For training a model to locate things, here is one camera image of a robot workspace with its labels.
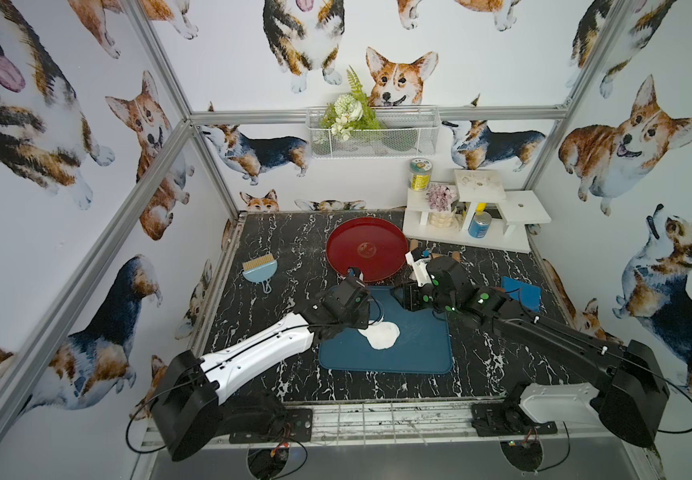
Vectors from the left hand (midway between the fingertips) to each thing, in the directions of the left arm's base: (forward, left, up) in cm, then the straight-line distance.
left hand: (364, 302), depth 82 cm
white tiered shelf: (+35, -40, -2) cm, 54 cm away
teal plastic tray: (-7, -17, -14) cm, 24 cm away
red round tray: (+28, -5, -13) cm, 31 cm away
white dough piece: (-5, -5, -12) cm, 14 cm away
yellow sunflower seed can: (+44, -20, +8) cm, 49 cm away
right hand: (+3, -10, +7) cm, 12 cm away
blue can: (+32, -42, -5) cm, 53 cm away
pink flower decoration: (+32, -25, +8) cm, 41 cm away
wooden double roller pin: (+3, -13, +18) cm, 22 cm away
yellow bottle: (+37, -42, -1) cm, 56 cm away
